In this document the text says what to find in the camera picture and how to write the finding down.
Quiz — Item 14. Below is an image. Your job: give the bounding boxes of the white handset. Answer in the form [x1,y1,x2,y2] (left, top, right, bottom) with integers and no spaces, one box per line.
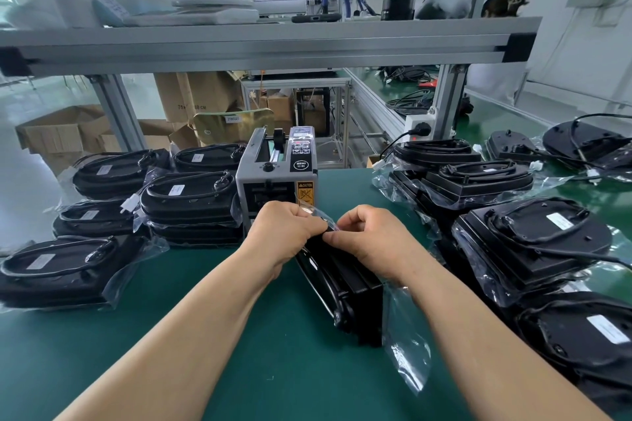
[93,0,134,27]

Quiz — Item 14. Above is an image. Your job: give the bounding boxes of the bundle of black cables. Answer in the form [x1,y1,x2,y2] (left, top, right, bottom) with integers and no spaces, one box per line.
[387,90,436,116]

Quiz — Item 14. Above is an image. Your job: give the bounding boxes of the person's right hand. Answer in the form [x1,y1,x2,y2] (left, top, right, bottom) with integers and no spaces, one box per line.
[323,203,432,291]

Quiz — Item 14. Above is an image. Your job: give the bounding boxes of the person's right forearm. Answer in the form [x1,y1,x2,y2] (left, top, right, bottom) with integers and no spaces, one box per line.
[400,258,614,421]

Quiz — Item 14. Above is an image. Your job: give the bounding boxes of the grey barcode scanner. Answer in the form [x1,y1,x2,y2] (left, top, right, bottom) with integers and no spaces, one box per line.
[415,0,472,20]

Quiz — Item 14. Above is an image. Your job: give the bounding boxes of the white flat scale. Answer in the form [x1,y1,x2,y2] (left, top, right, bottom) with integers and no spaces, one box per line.
[133,0,260,26]

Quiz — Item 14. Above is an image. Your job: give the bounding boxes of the unbagged black lamps with cables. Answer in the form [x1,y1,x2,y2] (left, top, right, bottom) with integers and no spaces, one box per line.
[486,114,632,180]

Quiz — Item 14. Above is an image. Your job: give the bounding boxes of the black phone on shelf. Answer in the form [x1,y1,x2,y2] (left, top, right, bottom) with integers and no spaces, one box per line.
[291,12,343,23]

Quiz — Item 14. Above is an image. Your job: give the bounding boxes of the black cup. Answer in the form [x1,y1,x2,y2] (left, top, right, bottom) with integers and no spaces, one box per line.
[381,0,414,21]

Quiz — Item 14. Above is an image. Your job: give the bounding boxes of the person's left forearm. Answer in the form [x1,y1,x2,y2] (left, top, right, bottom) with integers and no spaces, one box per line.
[54,258,284,421]

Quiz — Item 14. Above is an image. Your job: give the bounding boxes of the grey tape dispenser machine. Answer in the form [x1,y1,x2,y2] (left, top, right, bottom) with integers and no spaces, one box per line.
[235,126,319,234]

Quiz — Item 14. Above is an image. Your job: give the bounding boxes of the group of bagged black lamps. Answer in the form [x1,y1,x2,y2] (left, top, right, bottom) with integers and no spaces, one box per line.
[373,137,632,421]

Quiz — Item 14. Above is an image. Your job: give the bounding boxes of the person's left hand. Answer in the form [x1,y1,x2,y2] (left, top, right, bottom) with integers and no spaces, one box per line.
[237,201,329,284]

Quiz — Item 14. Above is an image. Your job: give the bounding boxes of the grey metal shelf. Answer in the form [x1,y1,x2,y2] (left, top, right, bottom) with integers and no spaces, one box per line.
[0,16,542,76]

